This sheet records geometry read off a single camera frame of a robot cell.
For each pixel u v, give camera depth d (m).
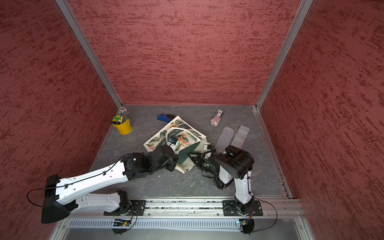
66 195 0.40
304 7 0.71
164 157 0.52
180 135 0.81
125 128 1.00
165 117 1.07
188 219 0.72
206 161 0.66
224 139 1.00
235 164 0.51
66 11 0.72
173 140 0.63
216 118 1.10
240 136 1.04
